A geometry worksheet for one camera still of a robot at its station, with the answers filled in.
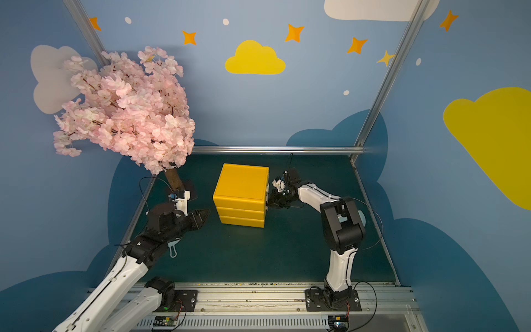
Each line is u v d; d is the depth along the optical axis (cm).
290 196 75
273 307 74
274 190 88
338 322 73
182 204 69
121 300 48
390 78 87
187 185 102
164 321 72
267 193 84
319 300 74
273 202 84
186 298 75
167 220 58
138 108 51
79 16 70
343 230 51
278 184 92
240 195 79
